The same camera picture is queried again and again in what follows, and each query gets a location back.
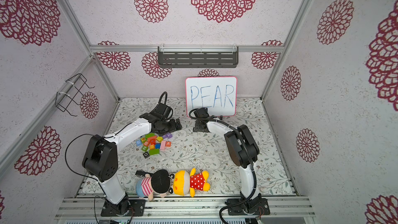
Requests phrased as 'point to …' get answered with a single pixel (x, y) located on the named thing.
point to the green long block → (155, 151)
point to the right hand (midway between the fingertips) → (200, 124)
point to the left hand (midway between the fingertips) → (176, 129)
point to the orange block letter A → (168, 143)
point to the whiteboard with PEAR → (218, 94)
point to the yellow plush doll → (185, 182)
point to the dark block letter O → (145, 154)
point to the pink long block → (162, 145)
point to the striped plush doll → (159, 182)
